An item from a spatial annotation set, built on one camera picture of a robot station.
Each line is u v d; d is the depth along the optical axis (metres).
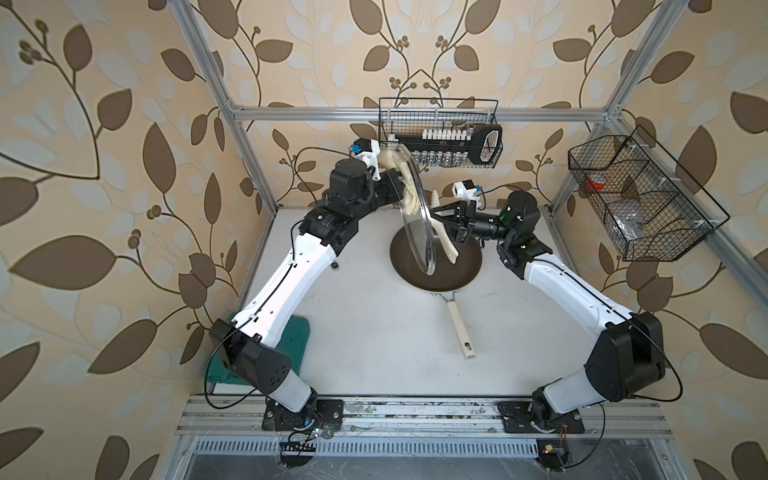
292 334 0.47
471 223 0.61
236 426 0.74
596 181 0.81
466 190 0.68
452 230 0.64
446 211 0.65
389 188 0.60
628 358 0.42
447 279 0.96
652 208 0.73
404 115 0.91
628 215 0.73
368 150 0.60
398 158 0.64
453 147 0.87
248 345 0.40
